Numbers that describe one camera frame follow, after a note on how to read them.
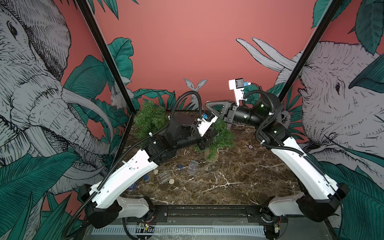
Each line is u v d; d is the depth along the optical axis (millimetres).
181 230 701
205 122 490
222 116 497
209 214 750
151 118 781
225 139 807
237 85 464
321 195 386
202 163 929
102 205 373
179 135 447
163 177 858
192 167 906
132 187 825
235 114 463
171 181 832
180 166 894
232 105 471
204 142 538
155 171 874
